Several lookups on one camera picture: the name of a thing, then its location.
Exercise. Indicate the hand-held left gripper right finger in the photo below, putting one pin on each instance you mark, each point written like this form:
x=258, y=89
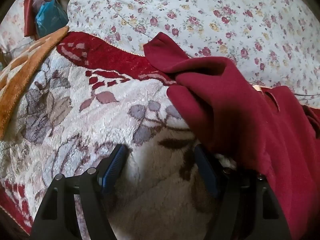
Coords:
x=203, y=166

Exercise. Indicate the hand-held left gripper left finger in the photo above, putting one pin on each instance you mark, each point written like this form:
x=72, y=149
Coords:
x=115, y=165

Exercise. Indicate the maroon small garment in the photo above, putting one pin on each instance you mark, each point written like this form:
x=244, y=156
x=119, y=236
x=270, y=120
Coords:
x=237, y=105

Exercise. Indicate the red and white plush blanket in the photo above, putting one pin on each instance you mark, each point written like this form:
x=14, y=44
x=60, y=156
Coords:
x=75, y=117

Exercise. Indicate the orange patterned blanket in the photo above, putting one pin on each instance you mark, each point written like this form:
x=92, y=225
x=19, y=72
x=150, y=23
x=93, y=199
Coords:
x=22, y=70

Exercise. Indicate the floral print quilt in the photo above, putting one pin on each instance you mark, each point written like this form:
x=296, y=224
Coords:
x=200, y=10

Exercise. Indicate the blue plastic bag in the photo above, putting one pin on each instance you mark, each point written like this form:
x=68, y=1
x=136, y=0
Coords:
x=48, y=17

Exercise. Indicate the pale floral pillow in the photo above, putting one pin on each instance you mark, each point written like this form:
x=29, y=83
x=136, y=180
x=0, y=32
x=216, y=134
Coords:
x=12, y=30

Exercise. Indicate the dark red bag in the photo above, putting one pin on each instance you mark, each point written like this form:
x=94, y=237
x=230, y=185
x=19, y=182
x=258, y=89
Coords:
x=28, y=17

